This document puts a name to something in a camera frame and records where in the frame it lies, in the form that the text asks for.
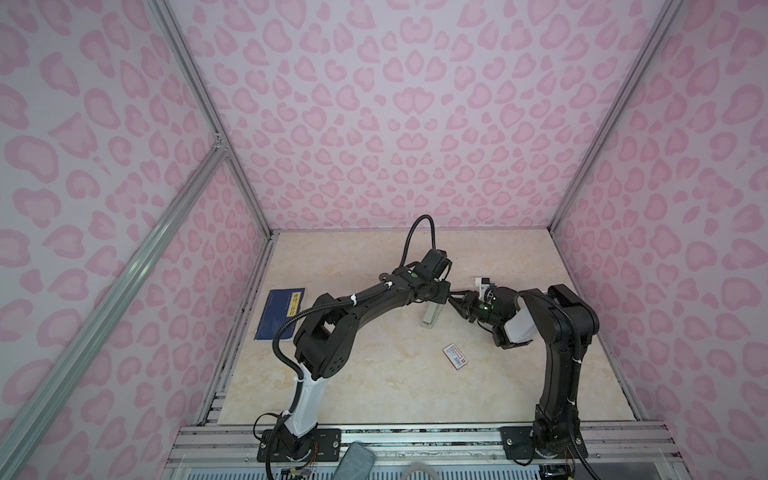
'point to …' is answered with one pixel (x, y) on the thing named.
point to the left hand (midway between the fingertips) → (447, 286)
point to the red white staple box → (454, 356)
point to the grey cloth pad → (356, 464)
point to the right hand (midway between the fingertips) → (450, 295)
